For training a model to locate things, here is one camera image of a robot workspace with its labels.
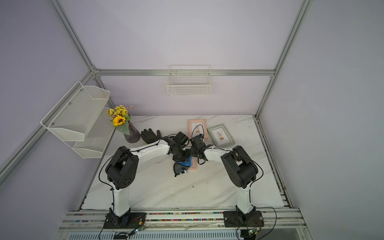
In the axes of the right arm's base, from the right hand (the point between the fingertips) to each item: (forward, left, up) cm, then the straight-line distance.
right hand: (195, 153), depth 100 cm
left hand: (-8, +5, +4) cm, 10 cm away
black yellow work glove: (+13, +33, +3) cm, 36 cm away
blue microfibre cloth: (-11, +4, +7) cm, 14 cm away
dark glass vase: (+10, +42, +8) cm, 44 cm away
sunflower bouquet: (+9, +43, +26) cm, 51 cm away
